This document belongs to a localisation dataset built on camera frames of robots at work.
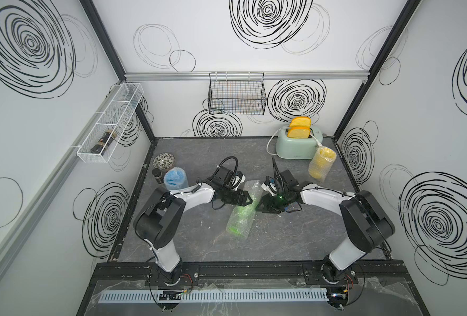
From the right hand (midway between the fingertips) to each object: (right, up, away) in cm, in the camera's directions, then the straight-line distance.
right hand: (259, 211), depth 85 cm
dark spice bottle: (-48, +16, +8) cm, 52 cm away
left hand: (-6, +3, +3) cm, 7 cm away
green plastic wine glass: (-8, -2, -5) cm, 10 cm away
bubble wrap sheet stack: (-2, +9, +3) cm, 10 cm away
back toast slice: (+23, +42, +16) cm, 50 cm away
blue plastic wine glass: (-37, +14, -1) cm, 39 cm away
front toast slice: (+21, +36, +10) cm, 43 cm away
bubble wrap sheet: (+30, +22, +4) cm, 37 cm away
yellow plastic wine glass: (+30, +21, +5) cm, 37 cm away
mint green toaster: (+21, +28, +14) cm, 38 cm away
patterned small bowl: (-50, +21, +22) cm, 59 cm away
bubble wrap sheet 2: (-37, +14, -1) cm, 39 cm away
